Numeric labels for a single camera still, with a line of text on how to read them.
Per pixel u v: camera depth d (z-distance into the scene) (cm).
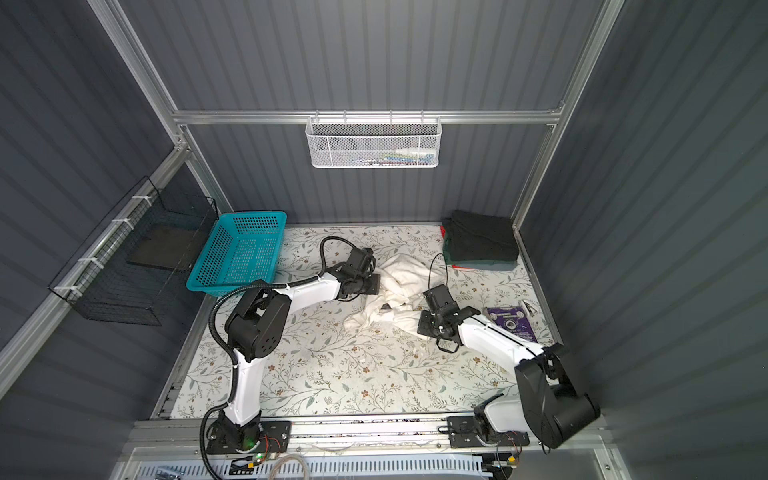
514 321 91
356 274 79
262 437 72
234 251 112
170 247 77
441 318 67
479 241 107
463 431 73
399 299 96
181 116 87
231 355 55
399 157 93
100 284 65
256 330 55
